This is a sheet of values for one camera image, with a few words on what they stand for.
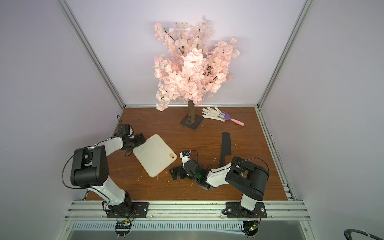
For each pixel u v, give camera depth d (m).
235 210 0.72
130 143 0.81
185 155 0.77
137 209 0.73
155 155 0.93
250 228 0.69
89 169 0.47
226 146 0.97
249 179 0.45
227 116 1.13
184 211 0.74
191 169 0.65
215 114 1.15
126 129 0.79
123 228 0.72
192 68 0.52
